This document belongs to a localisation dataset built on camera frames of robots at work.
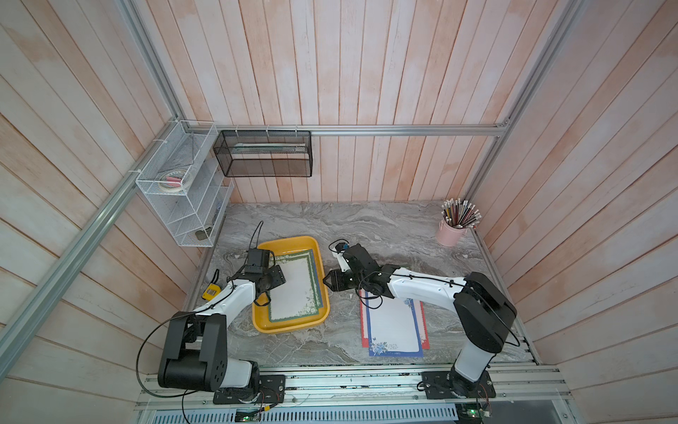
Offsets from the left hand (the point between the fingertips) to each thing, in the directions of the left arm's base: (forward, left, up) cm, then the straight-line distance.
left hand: (274, 280), depth 92 cm
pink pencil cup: (+21, -68, 0) cm, 71 cm away
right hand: (-2, -19, +5) cm, 20 cm away
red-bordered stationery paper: (-14, -32, -3) cm, 35 cm away
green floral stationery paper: (-5, -9, -2) cm, 11 cm away
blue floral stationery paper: (-16, -41, -2) cm, 43 cm away
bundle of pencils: (+24, -71, +9) cm, 76 cm away
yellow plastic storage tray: (-12, +3, -2) cm, 12 cm away
